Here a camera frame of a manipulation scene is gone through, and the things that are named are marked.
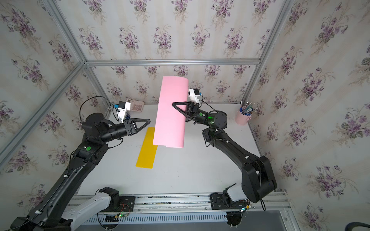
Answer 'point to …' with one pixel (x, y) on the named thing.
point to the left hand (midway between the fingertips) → (149, 124)
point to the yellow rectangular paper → (148, 151)
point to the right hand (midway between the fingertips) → (175, 111)
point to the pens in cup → (247, 109)
